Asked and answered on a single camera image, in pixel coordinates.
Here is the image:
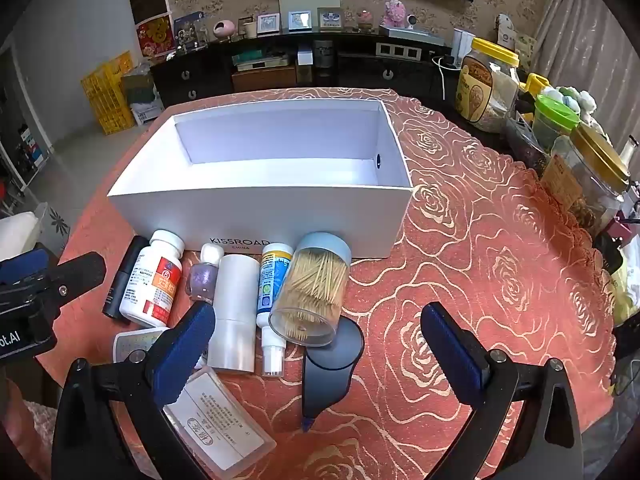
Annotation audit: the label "storage shelf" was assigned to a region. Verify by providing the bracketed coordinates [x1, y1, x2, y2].
[0, 85, 51, 191]

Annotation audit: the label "green cardboard box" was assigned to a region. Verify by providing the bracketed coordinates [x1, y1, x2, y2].
[122, 72, 163, 111]

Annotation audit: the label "purple nail polish bottle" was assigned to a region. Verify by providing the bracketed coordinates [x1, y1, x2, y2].
[187, 243, 223, 305]

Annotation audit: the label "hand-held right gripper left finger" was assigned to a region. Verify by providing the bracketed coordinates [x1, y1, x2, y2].
[52, 301, 236, 480]

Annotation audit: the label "red gold festive decoration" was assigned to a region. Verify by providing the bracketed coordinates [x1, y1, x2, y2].
[136, 19, 176, 58]

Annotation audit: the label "grey set-top box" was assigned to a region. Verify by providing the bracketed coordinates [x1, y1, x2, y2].
[378, 26, 445, 46]

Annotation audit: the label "blue label spray bottle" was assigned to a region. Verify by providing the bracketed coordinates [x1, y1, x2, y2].
[255, 242, 294, 377]

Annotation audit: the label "large jar yellow lid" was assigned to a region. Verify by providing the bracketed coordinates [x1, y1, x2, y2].
[459, 37, 521, 133]

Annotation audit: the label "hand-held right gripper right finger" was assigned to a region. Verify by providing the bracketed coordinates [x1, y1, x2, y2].
[420, 301, 586, 480]

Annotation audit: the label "white cable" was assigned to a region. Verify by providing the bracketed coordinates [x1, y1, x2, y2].
[432, 56, 453, 101]

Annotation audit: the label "glass jar gold lid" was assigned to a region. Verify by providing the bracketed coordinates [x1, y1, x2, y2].
[542, 122, 632, 236]

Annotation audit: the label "red rose pattern tablecloth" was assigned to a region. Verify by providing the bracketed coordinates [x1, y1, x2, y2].
[37, 87, 618, 480]

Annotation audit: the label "white socket panel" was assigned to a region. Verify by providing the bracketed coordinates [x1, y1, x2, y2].
[376, 41, 420, 59]

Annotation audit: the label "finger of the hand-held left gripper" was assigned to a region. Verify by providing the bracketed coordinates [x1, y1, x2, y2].
[0, 247, 50, 288]
[46, 252, 107, 307]

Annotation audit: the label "white cylinder tube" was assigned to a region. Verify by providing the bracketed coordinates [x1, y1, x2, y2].
[206, 254, 262, 375]

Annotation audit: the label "clear container dark contents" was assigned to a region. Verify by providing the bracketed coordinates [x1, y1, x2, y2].
[502, 110, 551, 171]

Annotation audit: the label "white pill bottle red label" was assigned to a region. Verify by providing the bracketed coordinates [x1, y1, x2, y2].
[119, 230, 186, 328]

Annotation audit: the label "black cosmetic tube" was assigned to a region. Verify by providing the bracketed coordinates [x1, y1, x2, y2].
[102, 236, 151, 321]

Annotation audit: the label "beige curtain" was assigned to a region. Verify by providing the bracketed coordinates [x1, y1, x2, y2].
[530, 0, 640, 126]

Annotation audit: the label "black television cabinet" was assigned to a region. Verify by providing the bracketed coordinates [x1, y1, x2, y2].
[150, 30, 461, 108]

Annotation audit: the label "white cushion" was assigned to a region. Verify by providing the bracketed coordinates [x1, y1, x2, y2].
[0, 211, 42, 261]

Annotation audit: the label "white cardboard box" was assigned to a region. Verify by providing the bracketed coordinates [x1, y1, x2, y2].
[106, 99, 415, 261]

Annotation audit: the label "yellow plastic crates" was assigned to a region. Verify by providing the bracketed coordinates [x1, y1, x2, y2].
[81, 51, 136, 136]

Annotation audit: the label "pink fleece clothing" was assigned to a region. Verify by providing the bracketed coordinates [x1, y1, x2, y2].
[22, 400, 58, 461]

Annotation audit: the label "clear toothpick jar blue lid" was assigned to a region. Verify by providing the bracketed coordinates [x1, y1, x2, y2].
[268, 231, 352, 347]

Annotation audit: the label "white router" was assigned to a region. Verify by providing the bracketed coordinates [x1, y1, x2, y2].
[452, 28, 476, 68]

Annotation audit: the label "jar green lid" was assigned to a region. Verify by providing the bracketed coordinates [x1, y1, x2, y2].
[531, 94, 581, 151]

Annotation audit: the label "black correction tape dispenser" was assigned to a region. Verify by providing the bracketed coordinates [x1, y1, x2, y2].
[301, 317, 365, 433]

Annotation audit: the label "clear plastic box white label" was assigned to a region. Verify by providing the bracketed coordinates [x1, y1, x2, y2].
[162, 366, 277, 478]

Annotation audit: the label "white bottle holographic label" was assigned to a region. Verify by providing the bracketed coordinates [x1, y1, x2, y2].
[112, 327, 171, 363]

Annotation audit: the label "brown box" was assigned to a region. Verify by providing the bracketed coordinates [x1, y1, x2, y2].
[232, 66, 297, 92]

